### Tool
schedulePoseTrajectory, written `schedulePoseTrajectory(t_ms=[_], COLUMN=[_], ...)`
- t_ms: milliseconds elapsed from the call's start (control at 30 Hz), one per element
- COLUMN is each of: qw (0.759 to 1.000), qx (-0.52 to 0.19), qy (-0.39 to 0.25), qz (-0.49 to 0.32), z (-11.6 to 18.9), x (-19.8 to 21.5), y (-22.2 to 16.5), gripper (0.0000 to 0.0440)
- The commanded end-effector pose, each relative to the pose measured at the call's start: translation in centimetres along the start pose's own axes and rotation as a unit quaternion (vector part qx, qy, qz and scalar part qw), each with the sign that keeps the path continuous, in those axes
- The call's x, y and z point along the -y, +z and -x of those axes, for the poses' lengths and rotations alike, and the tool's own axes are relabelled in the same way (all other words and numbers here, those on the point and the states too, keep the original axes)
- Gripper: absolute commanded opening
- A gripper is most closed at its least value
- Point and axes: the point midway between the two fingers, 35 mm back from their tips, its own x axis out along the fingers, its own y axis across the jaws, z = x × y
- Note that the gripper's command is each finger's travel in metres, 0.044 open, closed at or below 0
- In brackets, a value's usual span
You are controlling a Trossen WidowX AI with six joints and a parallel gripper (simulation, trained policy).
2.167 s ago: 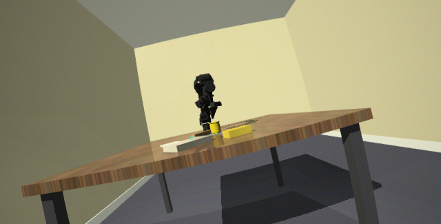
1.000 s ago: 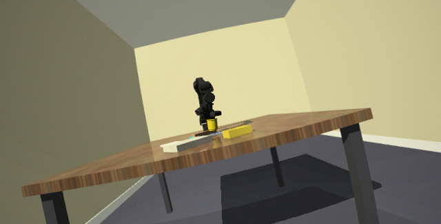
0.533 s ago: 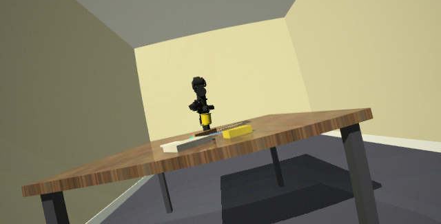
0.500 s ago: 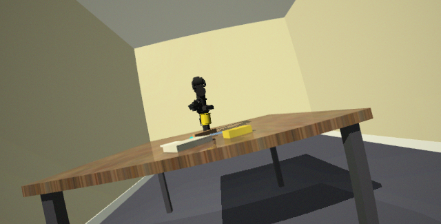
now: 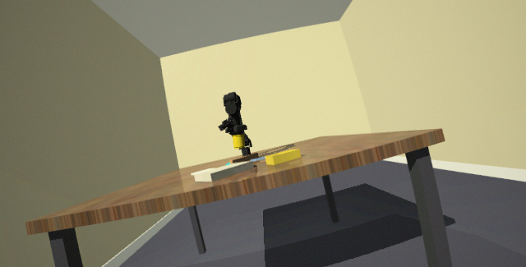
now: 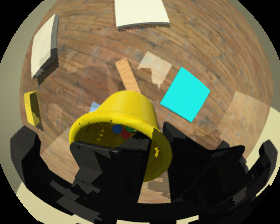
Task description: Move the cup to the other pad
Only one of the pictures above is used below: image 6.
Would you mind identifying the yellow cup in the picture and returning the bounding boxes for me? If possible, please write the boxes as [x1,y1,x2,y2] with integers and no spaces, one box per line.
[68,91,173,183]

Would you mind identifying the tan rectangular bar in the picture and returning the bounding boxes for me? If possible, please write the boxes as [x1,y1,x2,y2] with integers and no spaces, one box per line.
[115,57,143,95]

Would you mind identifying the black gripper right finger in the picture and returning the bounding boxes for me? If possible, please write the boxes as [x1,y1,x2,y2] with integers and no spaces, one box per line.
[163,121,245,202]

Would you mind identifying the yellow rectangular block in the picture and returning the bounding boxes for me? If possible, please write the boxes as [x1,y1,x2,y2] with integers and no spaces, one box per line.
[24,92,40,125]

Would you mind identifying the cream flat square pad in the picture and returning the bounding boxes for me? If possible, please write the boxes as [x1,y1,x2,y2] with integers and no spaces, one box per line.
[115,0,169,28]

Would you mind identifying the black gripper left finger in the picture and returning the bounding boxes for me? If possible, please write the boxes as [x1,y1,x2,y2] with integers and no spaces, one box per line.
[69,132,152,202]

